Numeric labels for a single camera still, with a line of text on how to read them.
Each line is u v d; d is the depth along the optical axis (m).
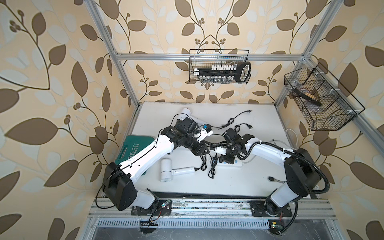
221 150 0.77
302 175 0.44
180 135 0.55
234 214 0.74
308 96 0.75
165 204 0.74
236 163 0.88
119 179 0.41
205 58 0.91
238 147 0.64
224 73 0.85
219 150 0.78
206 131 0.68
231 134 0.71
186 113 1.09
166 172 0.82
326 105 0.73
